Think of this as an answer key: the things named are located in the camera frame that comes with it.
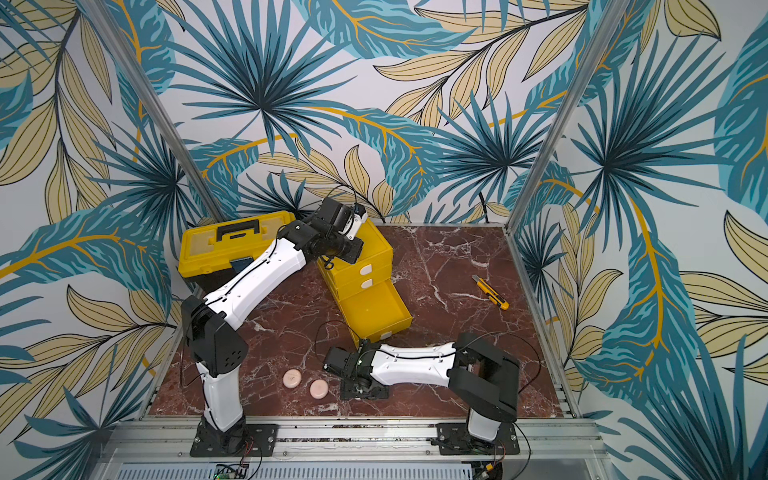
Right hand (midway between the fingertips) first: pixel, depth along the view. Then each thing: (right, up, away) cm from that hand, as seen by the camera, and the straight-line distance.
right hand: (355, 393), depth 80 cm
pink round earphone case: (-17, +4, +1) cm, 18 cm away
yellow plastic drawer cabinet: (+5, +34, +3) cm, 35 cm away
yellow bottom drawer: (+5, +19, +14) cm, 24 cm away
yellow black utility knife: (+44, +23, +18) cm, 53 cm away
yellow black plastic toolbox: (-44, +38, +9) cm, 59 cm away
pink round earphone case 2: (-10, +1, -1) cm, 10 cm away
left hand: (0, +38, +3) cm, 38 cm away
